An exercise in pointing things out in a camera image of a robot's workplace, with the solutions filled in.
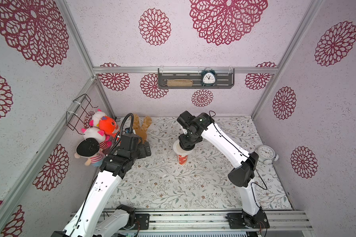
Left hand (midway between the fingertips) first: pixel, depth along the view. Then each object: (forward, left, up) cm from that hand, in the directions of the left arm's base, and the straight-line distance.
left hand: (140, 148), depth 75 cm
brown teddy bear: (+25, +6, -15) cm, 30 cm away
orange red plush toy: (+16, +22, -1) cm, 27 cm away
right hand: (+6, -23, -2) cm, 24 cm away
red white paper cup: (+2, -22, -15) cm, 27 cm away
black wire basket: (+12, +33, +10) cm, 37 cm away
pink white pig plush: (+12, +29, -2) cm, 31 cm away
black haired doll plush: (0, +27, 0) cm, 27 cm away
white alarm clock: (+7, -76, -20) cm, 79 cm away
